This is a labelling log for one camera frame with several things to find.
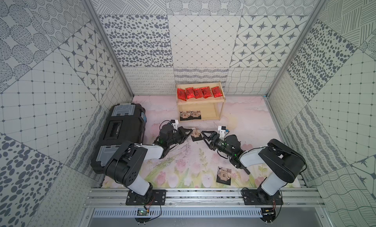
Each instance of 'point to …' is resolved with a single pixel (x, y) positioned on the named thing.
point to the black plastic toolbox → (126, 123)
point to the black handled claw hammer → (240, 166)
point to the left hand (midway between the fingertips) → (193, 128)
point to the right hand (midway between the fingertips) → (201, 136)
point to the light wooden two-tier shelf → (211, 107)
